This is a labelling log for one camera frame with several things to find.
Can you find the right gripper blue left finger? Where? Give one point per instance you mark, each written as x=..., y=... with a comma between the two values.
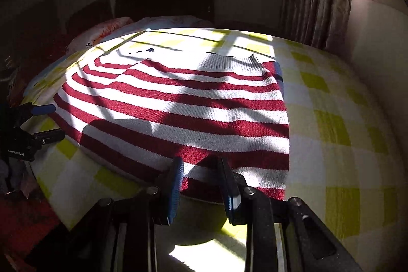
x=172, y=187

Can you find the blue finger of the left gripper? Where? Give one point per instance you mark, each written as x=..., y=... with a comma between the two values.
x=42, y=110

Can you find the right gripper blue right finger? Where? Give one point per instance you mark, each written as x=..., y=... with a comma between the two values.
x=229, y=190

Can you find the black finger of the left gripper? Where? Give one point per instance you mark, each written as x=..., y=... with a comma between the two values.
x=49, y=137

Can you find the red white striped sweater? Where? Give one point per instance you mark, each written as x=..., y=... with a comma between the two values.
x=134, y=113

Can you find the pink floral pillow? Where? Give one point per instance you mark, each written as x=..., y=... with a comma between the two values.
x=94, y=35

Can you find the green white checked bedsheet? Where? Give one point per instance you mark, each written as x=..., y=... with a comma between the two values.
x=344, y=159

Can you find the light blue floral pillow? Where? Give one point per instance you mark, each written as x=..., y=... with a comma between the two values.
x=156, y=23

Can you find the dark wooden headboard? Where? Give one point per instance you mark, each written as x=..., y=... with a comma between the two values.
x=43, y=15

